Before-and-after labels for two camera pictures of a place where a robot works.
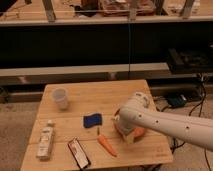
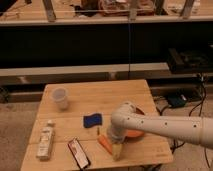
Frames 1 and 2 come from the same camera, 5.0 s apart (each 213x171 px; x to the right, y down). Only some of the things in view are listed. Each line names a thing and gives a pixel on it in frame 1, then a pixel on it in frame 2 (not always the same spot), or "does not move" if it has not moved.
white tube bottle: (44, 148) does not move
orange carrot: (107, 145) does not move
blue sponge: (91, 120) does not move
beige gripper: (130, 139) → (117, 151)
